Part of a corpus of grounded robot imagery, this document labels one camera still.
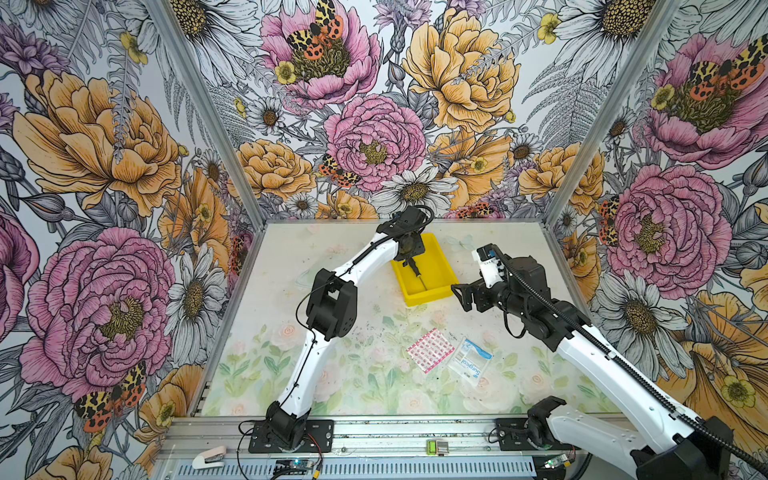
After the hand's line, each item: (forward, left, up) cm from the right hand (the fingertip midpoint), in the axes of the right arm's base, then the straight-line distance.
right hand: (469, 289), depth 77 cm
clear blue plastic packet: (-11, -2, -21) cm, 24 cm away
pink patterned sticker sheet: (-7, +9, -22) cm, 24 cm away
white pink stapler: (-32, +62, -19) cm, 72 cm away
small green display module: (-31, +10, -18) cm, 37 cm away
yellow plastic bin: (+18, +4, -18) cm, 26 cm away
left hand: (+21, +12, -12) cm, 27 cm away
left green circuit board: (-33, +44, -21) cm, 59 cm away
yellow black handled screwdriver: (+19, +10, -20) cm, 30 cm away
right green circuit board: (-34, -18, -22) cm, 45 cm away
